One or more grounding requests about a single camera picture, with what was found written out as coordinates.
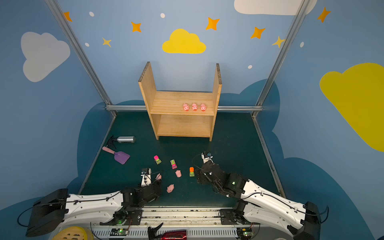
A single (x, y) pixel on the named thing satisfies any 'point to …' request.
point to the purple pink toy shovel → (120, 157)
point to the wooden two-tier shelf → (166, 107)
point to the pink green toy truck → (157, 159)
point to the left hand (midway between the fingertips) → (159, 184)
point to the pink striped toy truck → (173, 164)
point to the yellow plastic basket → (73, 233)
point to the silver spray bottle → (127, 139)
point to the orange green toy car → (191, 172)
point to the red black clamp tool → (174, 234)
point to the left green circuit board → (115, 231)
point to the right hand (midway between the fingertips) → (202, 167)
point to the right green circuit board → (245, 233)
